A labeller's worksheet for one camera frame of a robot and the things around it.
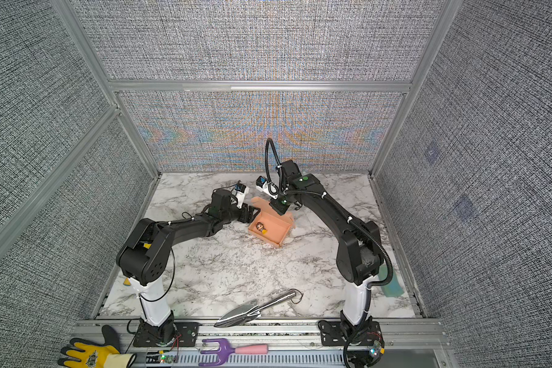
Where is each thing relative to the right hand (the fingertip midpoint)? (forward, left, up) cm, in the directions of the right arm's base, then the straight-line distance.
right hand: (274, 196), depth 87 cm
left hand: (+2, +7, -9) cm, 11 cm away
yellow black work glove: (-49, +57, -14) cm, 76 cm away
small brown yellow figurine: (-5, +6, -15) cm, 17 cm away
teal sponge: (-30, -42, -14) cm, 53 cm away
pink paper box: (-4, +2, -17) cm, 17 cm away
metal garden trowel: (-36, +9, -17) cm, 41 cm away
